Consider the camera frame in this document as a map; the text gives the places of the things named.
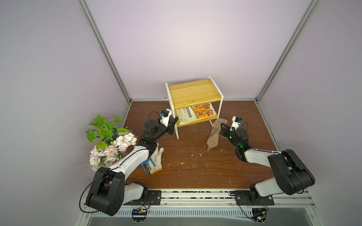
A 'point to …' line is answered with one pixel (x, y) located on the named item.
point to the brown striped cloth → (213, 141)
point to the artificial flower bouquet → (111, 141)
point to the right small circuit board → (259, 214)
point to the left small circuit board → (139, 215)
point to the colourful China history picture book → (196, 112)
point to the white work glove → (156, 157)
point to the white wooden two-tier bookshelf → (194, 101)
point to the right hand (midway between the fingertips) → (223, 120)
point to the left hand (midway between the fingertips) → (177, 117)
